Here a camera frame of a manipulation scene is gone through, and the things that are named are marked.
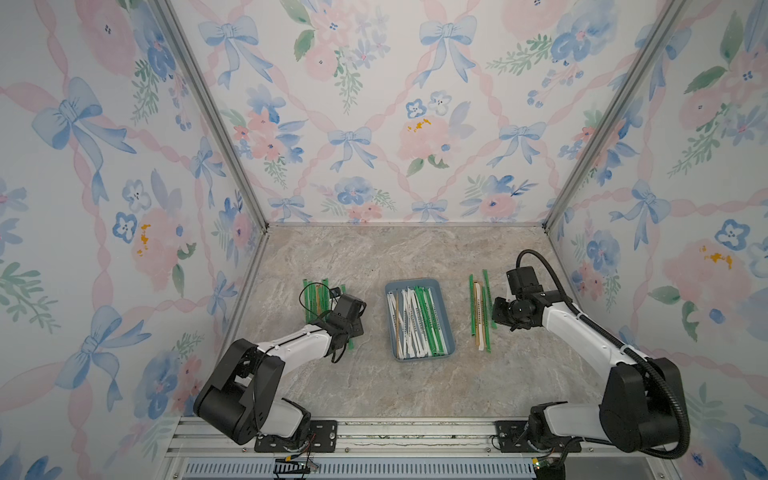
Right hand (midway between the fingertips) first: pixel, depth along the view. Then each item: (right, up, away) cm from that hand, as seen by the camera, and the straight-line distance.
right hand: (500, 313), depth 88 cm
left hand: (-44, -3, +4) cm, 44 cm away
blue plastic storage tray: (-17, +6, +12) cm, 22 cm away
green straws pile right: (-6, +1, +9) cm, 11 cm away
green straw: (-20, -3, +4) cm, 21 cm away
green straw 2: (-60, +3, +12) cm, 62 cm away
